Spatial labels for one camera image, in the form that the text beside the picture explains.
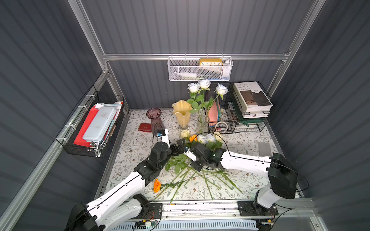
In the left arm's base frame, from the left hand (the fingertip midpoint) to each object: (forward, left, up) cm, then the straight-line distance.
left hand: (178, 140), depth 75 cm
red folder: (-4, +46, +7) cm, 47 cm away
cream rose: (+18, -3, -18) cm, 25 cm away
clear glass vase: (+19, -15, -10) cm, 27 cm away
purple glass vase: (+24, +17, -5) cm, 29 cm away
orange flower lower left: (-17, +12, -18) cm, 28 cm away
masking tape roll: (+25, -29, -14) cm, 41 cm away
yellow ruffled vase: (+30, -1, -6) cm, 30 cm away
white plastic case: (+4, +39, +9) cm, 40 cm away
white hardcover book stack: (+29, -46, +3) cm, 55 cm away
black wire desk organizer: (+48, -37, -23) cm, 65 cm away
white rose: (+10, -15, -14) cm, 23 cm away
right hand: (-3, -9, -13) cm, 16 cm away
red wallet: (+25, +27, -20) cm, 41 cm away
